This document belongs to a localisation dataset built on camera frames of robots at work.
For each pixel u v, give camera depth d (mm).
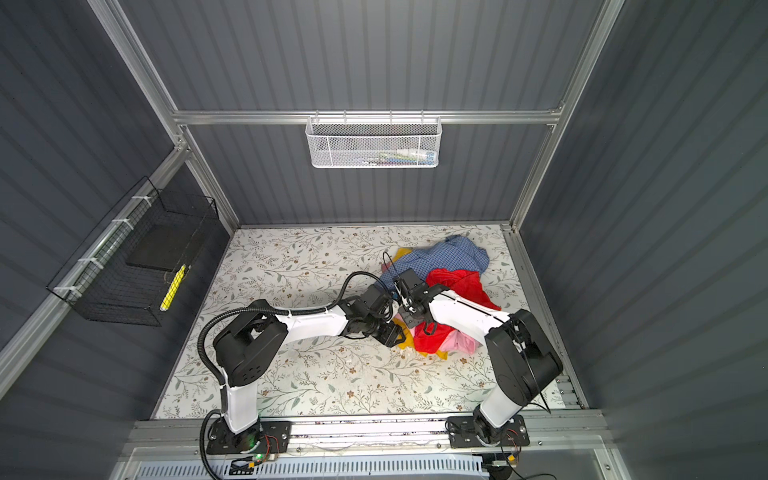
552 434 744
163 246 750
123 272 709
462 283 893
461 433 730
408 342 867
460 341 855
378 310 754
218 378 519
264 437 724
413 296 696
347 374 839
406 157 912
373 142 1238
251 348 501
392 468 770
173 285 705
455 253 1005
